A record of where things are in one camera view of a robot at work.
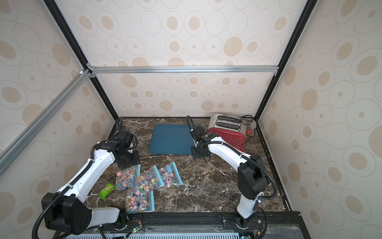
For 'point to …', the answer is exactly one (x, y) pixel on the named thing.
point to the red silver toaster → (230, 128)
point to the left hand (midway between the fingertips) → (141, 160)
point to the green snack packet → (107, 190)
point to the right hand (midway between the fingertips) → (202, 153)
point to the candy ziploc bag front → (140, 200)
